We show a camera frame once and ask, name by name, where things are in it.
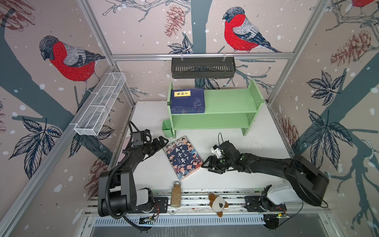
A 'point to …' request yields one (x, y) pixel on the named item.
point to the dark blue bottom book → (187, 98)
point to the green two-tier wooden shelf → (225, 108)
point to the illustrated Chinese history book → (183, 156)
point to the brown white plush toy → (217, 204)
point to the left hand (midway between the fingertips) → (162, 143)
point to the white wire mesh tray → (100, 103)
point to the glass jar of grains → (175, 200)
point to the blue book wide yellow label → (187, 111)
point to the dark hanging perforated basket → (203, 67)
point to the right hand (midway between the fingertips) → (203, 169)
